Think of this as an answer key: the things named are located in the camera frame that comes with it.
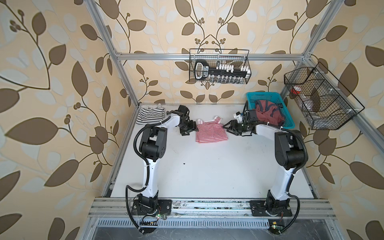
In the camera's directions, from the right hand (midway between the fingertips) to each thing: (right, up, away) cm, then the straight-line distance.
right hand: (225, 129), depth 96 cm
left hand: (-19, 0, +3) cm, 20 cm away
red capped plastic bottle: (+40, +24, -9) cm, 48 cm away
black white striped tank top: (-56, +9, +15) cm, 59 cm away
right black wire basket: (+45, +14, -23) cm, 53 cm away
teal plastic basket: (+42, +23, +16) cm, 51 cm away
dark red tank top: (+32, +12, +12) cm, 36 cm away
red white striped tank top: (-9, -2, +4) cm, 10 cm away
